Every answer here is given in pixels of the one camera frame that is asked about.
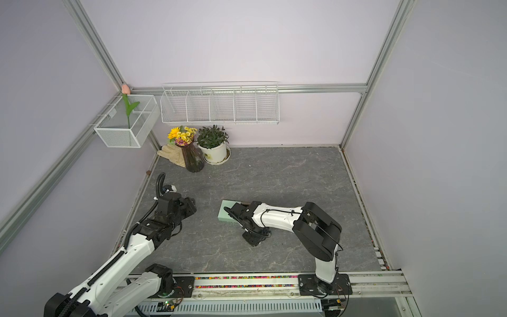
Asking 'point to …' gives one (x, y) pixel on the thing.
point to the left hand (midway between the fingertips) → (191, 203)
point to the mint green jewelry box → (223, 215)
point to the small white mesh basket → (127, 124)
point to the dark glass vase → (193, 157)
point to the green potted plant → (211, 137)
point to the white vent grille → (171, 308)
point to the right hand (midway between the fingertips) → (257, 237)
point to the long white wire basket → (223, 103)
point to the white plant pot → (216, 156)
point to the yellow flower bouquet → (182, 136)
